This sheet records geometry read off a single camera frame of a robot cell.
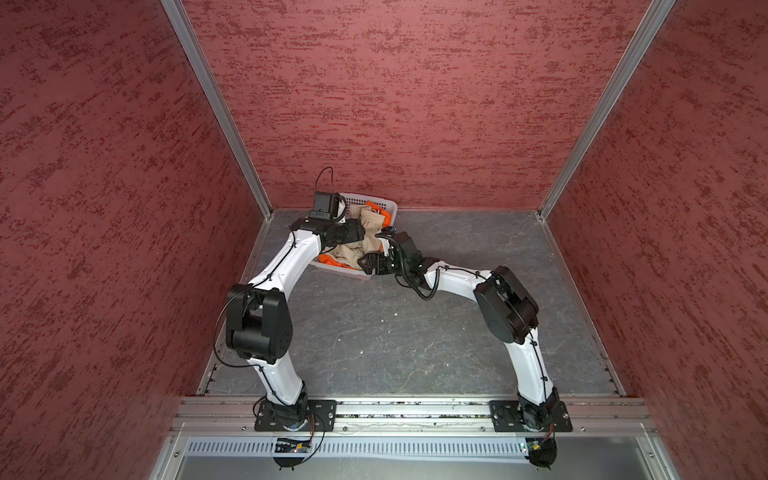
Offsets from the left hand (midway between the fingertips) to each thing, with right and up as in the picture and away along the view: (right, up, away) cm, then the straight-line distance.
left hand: (354, 236), depth 90 cm
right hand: (+4, -9, +5) cm, 11 cm away
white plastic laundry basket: (-4, +14, +23) cm, 28 cm away
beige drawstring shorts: (-3, -6, +4) cm, 7 cm away
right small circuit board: (+48, -52, -19) cm, 73 cm away
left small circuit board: (-13, -52, -18) cm, 57 cm away
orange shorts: (+10, +5, +12) cm, 16 cm away
